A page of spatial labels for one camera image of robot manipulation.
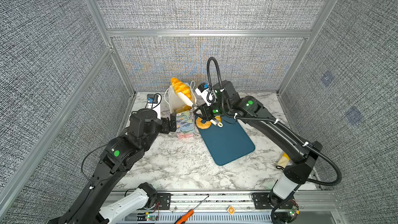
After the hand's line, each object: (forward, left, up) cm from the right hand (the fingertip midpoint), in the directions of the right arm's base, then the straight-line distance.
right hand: (196, 109), depth 70 cm
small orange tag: (-34, -15, -31) cm, 49 cm away
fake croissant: (-6, -9, +1) cm, 11 cm away
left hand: (-6, +12, +5) cm, 14 cm away
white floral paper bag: (+3, +6, -14) cm, 16 cm away
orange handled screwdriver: (-36, +4, -31) cm, 47 cm away
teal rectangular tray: (0, -17, -31) cm, 36 cm away
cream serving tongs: (-7, -7, +1) cm, 10 cm away
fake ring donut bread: (+10, -3, -28) cm, 30 cm away
